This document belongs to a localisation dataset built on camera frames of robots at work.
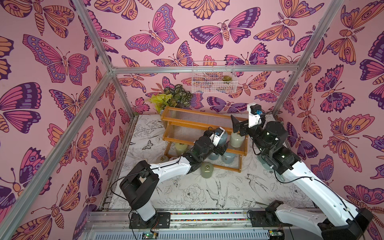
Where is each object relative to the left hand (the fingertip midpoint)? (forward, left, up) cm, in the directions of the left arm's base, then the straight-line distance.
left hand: (223, 135), depth 80 cm
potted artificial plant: (+33, +28, 0) cm, 43 cm away
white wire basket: (+38, +3, +12) cm, 40 cm away
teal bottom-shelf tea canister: (-2, +4, -19) cm, 20 cm away
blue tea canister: (-1, 0, -2) cm, 2 cm away
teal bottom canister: (-5, -5, -15) cm, 17 cm away
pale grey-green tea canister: (-3, -7, -1) cm, 7 cm away
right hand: (-1, -7, +18) cm, 20 cm away
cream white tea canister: (-7, +34, -15) cm, 38 cm away
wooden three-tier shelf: (+20, +25, -17) cm, 36 cm away
